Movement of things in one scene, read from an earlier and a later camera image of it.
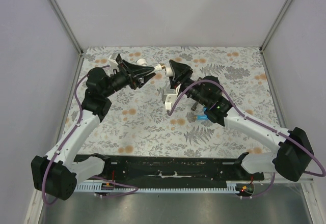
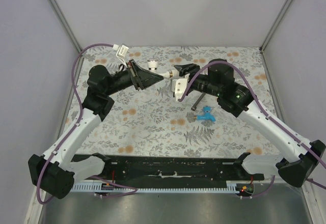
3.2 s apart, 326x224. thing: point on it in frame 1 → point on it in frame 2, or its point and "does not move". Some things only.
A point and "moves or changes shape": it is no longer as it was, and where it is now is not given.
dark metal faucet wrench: [195, 106] does not move
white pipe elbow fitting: [168, 72] moves or changes shape
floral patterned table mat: [135, 121] does not move
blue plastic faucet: [202, 117] does not move
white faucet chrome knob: [157, 67] moves or changes shape
